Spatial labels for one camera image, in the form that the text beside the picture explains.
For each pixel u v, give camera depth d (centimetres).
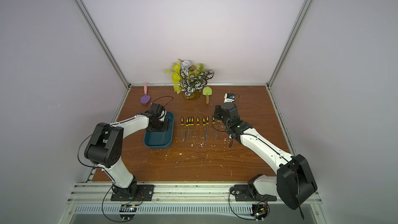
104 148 48
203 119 100
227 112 60
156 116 77
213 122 99
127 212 72
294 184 39
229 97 71
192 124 97
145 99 111
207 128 95
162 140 90
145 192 73
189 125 97
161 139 90
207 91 114
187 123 98
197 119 100
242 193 73
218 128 97
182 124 97
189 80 88
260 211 69
